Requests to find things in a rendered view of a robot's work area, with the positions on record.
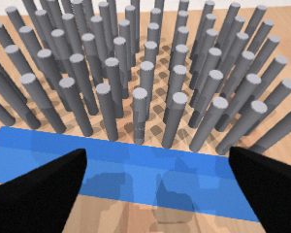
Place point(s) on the grey cylinder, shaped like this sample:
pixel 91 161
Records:
pixel 237 74
pixel 124 32
pixel 89 12
pixel 208 23
pixel 282 90
pixel 181 21
pixel 253 23
pixel 155 15
pixel 104 12
pixel 5 38
pixel 31 9
pixel 119 44
pixel 12 83
pixel 37 93
pixel 15 101
pixel 92 58
pixel 54 74
pixel 183 5
pixel 276 66
pixel 67 7
pixel 146 75
pixel 208 43
pixel 18 22
pixel 182 37
pixel 130 14
pixel 275 134
pixel 235 28
pixel 260 35
pixel 43 18
pixel 5 117
pixel 210 64
pixel 159 4
pixel 179 59
pixel 213 80
pixel 253 112
pixel 261 58
pixel 80 16
pixel 217 107
pixel 112 67
pixel 71 92
pixel 61 43
pixel 83 79
pixel 208 8
pixel 150 55
pixel 136 3
pixel 73 34
pixel 57 16
pixel 33 43
pixel 176 84
pixel 232 57
pixel 139 98
pixel 113 13
pixel 105 99
pixel 178 104
pixel 45 6
pixel 245 90
pixel 99 34
pixel 18 59
pixel 152 32
pixel 228 20

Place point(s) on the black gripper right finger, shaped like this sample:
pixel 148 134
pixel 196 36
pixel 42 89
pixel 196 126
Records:
pixel 266 185

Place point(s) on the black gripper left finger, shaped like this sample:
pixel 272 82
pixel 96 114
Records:
pixel 42 200

